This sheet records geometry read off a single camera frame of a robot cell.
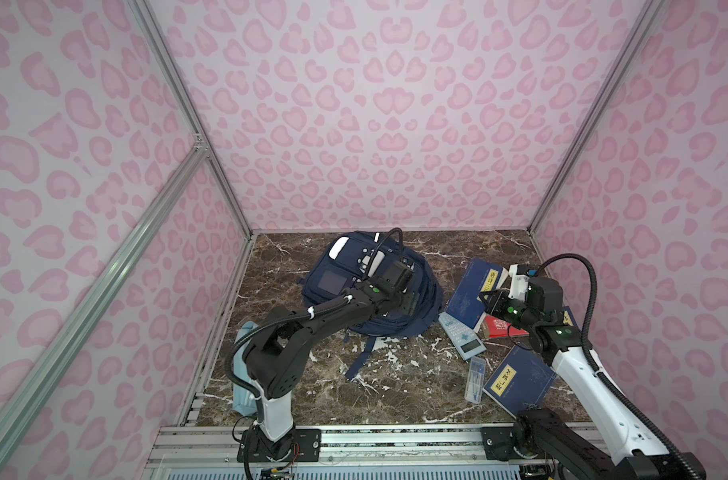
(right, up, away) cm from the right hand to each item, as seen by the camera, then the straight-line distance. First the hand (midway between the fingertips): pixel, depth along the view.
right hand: (481, 292), depth 79 cm
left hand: (-18, -1, +10) cm, 21 cm away
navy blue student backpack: (-39, +8, +25) cm, 46 cm away
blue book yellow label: (-3, -4, +4) cm, 7 cm away
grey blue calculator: (-1, -15, +11) cm, 19 cm away
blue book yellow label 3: (+32, -10, +14) cm, 36 cm away
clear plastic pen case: (0, -25, +4) cm, 25 cm away
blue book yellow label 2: (+12, -25, +3) cm, 28 cm away
